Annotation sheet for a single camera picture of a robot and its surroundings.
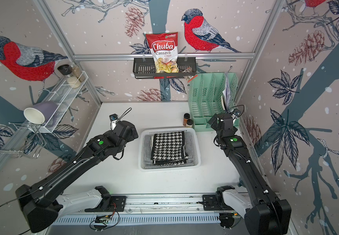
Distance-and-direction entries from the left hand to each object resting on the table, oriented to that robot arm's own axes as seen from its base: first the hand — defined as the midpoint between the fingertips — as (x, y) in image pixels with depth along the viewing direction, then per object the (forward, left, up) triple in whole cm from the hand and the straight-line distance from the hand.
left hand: (130, 128), depth 76 cm
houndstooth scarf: (-6, -20, -12) cm, 24 cm away
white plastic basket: (+7, -7, -13) cm, 16 cm away
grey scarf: (-3, -33, -15) cm, 37 cm away
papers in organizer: (+27, -57, +1) cm, 64 cm away
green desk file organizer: (+42, -52, -13) cm, 68 cm away
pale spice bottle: (+16, -34, -16) cm, 41 cm away
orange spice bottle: (+21, -32, -16) cm, 41 cm away
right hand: (+7, -48, 0) cm, 49 cm away
